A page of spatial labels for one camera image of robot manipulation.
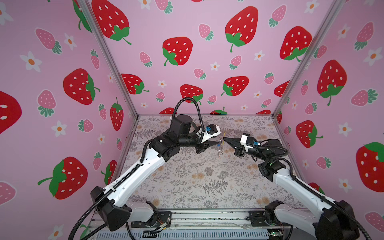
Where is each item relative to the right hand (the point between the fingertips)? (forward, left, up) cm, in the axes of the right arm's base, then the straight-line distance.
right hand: (224, 137), depth 64 cm
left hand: (0, +3, 0) cm, 4 cm away
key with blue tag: (0, +2, -6) cm, 6 cm away
